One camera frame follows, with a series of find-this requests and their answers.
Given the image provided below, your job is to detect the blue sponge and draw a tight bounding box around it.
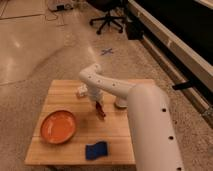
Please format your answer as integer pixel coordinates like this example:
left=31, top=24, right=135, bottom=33
left=85, top=141, right=108, bottom=160

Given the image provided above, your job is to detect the black office chair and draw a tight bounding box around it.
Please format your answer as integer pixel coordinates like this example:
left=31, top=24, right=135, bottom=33
left=86, top=0, right=124, bottom=35

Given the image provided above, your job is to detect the power strip with cables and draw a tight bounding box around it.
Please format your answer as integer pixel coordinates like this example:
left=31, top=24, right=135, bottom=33
left=47, top=0, right=73, bottom=11

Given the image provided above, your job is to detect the white paper cup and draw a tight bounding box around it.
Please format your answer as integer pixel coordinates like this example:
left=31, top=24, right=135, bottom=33
left=114, top=98, right=127, bottom=108

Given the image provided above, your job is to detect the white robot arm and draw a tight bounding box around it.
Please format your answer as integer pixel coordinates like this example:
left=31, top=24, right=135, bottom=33
left=79, top=64, right=185, bottom=171

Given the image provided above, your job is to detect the orange plate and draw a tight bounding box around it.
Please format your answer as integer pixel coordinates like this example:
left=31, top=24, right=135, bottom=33
left=40, top=110, right=77, bottom=144

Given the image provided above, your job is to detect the red-brown pepper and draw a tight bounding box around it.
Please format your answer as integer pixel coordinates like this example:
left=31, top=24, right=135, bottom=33
left=96, top=102, right=106, bottom=117

